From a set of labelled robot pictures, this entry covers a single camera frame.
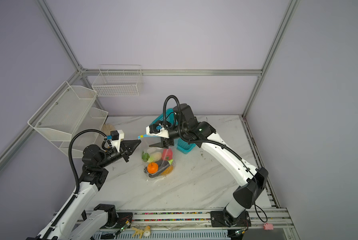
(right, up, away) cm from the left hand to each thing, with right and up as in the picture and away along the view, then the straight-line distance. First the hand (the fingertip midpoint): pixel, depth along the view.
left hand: (139, 141), depth 69 cm
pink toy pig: (+61, -41, +1) cm, 74 cm away
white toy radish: (+3, -11, +12) cm, 17 cm away
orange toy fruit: (+4, -15, +9) cm, 18 cm away
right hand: (+6, +4, -6) cm, 9 cm away
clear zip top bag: (+4, 0, 0) cm, 4 cm away
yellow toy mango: (+12, -18, +15) cm, 26 cm away
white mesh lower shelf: (-42, +13, +33) cm, 55 cm away
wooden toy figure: (+3, -43, 0) cm, 43 cm away
